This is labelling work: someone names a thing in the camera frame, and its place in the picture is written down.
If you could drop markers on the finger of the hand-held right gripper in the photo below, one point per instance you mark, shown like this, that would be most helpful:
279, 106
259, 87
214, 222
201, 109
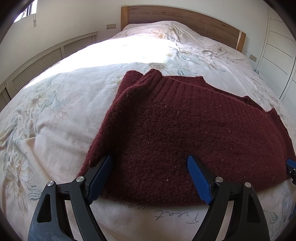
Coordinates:
291, 170

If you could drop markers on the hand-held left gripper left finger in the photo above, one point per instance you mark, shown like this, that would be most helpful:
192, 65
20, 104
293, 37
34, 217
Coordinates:
99, 176

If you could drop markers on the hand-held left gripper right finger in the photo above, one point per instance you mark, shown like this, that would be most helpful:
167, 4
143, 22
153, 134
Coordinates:
198, 176

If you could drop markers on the dark red knitted sweater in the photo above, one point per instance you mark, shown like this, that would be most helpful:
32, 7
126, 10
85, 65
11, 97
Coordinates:
180, 139

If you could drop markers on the bed with floral duvet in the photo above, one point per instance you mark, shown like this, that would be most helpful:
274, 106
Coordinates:
69, 115

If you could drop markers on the white wardrobe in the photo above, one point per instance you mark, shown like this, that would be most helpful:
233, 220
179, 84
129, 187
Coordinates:
277, 46

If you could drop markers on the slatted radiator cover cabinet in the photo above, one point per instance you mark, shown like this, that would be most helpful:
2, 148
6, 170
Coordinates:
46, 60

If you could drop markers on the wooden headboard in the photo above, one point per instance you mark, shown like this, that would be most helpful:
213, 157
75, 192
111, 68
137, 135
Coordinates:
185, 16

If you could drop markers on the window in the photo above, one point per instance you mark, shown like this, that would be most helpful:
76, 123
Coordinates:
26, 10

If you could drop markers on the wall switch plate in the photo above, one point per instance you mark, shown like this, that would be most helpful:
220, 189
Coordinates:
253, 57
111, 26

